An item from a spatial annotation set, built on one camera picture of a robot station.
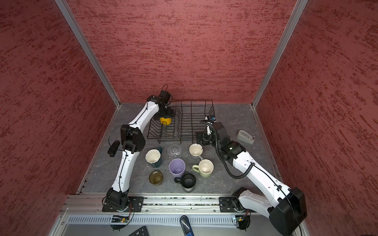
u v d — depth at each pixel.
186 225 0.64
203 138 0.69
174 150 0.87
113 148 0.92
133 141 0.64
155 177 0.82
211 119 0.67
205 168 0.85
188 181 0.81
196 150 0.90
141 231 0.67
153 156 0.85
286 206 0.38
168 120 1.01
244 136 0.97
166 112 0.92
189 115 1.14
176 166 0.82
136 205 0.74
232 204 0.68
